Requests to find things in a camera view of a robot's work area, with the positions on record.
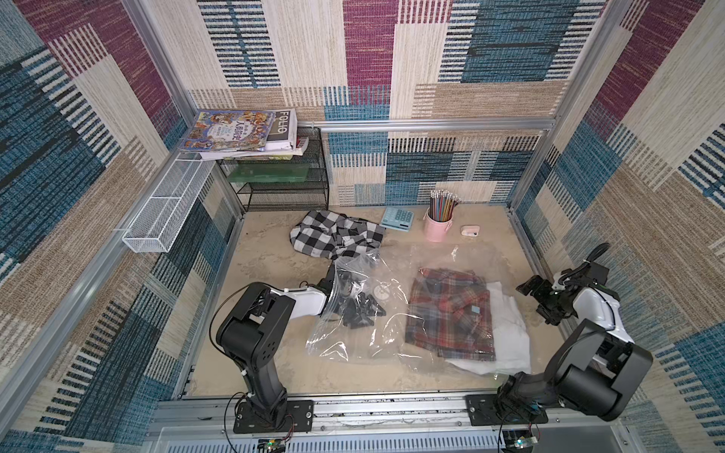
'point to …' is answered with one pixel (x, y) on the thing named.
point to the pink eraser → (470, 230)
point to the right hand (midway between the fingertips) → (530, 294)
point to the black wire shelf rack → (280, 184)
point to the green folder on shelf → (272, 173)
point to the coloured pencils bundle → (442, 204)
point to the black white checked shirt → (331, 235)
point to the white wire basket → (160, 223)
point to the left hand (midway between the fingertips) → (379, 317)
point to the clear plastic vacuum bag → (385, 276)
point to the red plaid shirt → (449, 311)
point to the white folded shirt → (510, 333)
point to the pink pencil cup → (436, 230)
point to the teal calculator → (396, 219)
